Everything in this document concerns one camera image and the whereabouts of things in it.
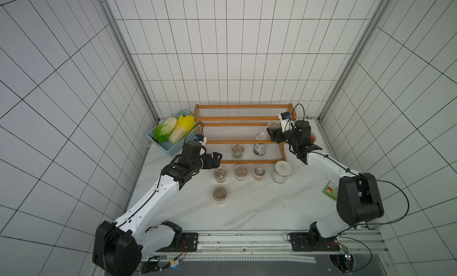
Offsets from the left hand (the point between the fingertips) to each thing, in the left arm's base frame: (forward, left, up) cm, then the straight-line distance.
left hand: (209, 159), depth 81 cm
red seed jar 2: (+16, -32, +5) cm, 36 cm away
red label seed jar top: (-1, -15, -10) cm, 18 cm away
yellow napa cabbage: (+29, +19, -9) cm, 36 cm away
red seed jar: (-12, -5, -10) cm, 17 cm away
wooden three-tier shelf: (+18, -18, -3) cm, 26 cm away
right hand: (+18, -29, +5) cm, 34 cm away
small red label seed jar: (-1, -24, -10) cm, 26 cm away
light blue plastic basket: (+40, +21, -8) cm, 46 cm away
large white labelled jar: (-1, -36, -7) cm, 36 cm away
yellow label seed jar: (-3, -4, -11) cm, 12 cm away
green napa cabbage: (+21, +30, -6) cm, 37 cm away
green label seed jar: (+11, -14, -9) cm, 20 cm away
